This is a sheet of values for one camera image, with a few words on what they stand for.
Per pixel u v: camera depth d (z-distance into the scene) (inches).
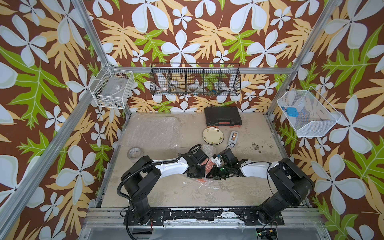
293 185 17.9
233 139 39.9
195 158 27.7
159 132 42.7
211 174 31.5
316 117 30.1
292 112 33.9
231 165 28.7
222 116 45.7
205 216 29.5
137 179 18.5
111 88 34.0
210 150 35.7
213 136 41.4
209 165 30.1
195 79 38.7
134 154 38.1
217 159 33.9
